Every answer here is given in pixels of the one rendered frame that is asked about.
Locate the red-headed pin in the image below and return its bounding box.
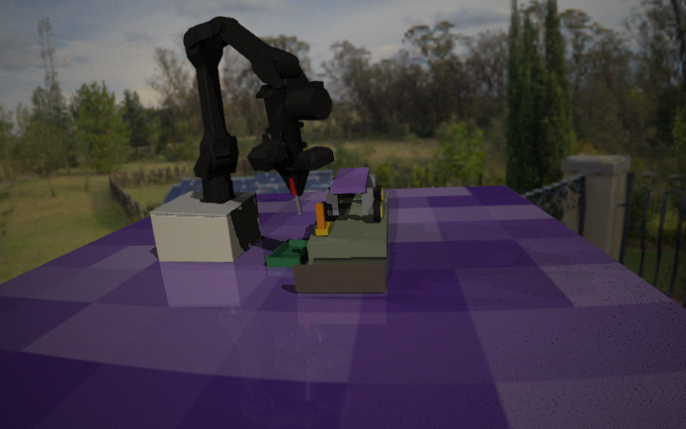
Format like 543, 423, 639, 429
289, 177, 302, 215

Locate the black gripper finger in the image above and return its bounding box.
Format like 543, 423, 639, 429
285, 165, 309, 196
274, 159, 292, 193

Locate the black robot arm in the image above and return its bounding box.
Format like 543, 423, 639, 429
183, 16, 332, 204

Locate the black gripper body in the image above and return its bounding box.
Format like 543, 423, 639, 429
265, 120, 334, 171

